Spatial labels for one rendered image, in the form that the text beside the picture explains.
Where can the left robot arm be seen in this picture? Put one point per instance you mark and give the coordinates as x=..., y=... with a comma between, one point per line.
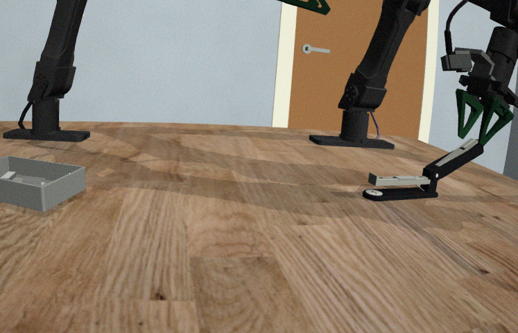
x=365, y=89

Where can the black stapler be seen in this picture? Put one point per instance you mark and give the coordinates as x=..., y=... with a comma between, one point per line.
x=429, y=179

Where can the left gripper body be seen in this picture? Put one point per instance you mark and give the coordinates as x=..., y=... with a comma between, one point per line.
x=485, y=74

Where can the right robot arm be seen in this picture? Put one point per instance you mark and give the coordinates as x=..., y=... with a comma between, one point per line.
x=53, y=77

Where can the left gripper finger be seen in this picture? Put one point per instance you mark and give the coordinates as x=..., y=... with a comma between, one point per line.
x=462, y=98
x=493, y=104

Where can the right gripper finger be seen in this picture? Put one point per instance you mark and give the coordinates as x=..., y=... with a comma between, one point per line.
x=324, y=9
x=310, y=4

